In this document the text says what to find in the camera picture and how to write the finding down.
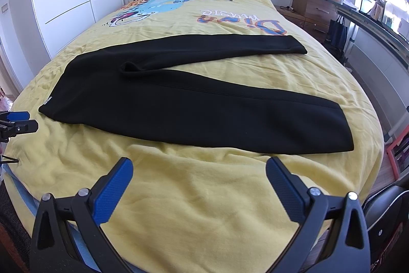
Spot black pants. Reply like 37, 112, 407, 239
39, 34, 354, 155

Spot yellow cartoon bed cover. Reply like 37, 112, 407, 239
6, 0, 383, 272

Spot dark bag by dresser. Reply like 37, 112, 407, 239
325, 15, 348, 51

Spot wooden nightstand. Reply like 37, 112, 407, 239
276, 6, 305, 28

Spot long desk by window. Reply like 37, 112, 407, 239
331, 1, 408, 71

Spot wooden drawer chest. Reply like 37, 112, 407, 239
292, 0, 340, 44

